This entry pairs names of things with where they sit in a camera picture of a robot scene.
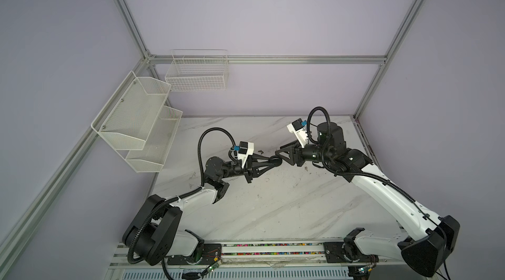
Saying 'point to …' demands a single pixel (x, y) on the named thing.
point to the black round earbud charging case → (275, 161)
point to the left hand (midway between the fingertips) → (272, 164)
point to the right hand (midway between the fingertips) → (275, 154)
